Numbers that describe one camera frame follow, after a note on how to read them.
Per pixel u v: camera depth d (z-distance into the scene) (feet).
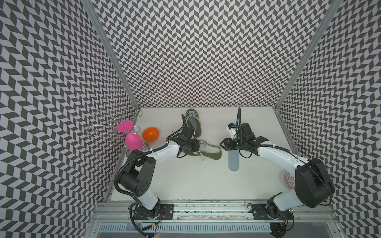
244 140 2.19
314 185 1.40
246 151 2.10
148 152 1.58
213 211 2.46
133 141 2.49
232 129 2.59
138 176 1.48
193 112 3.34
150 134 3.17
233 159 2.98
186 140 2.34
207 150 3.08
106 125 2.89
